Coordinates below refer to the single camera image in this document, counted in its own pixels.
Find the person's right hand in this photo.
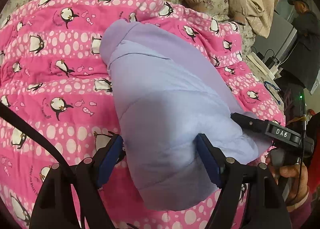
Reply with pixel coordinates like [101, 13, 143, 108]
[266, 155, 309, 206]

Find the lavender padded jacket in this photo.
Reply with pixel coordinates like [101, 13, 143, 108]
[100, 20, 271, 211]

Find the blue cord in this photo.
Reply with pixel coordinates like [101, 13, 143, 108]
[263, 80, 283, 105]

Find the pink penguin quilt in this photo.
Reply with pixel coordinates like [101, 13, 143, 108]
[1, 0, 285, 228]

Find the person in dark cap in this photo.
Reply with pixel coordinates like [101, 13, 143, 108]
[281, 0, 319, 91]

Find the black strap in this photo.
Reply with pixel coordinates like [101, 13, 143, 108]
[0, 102, 73, 170]

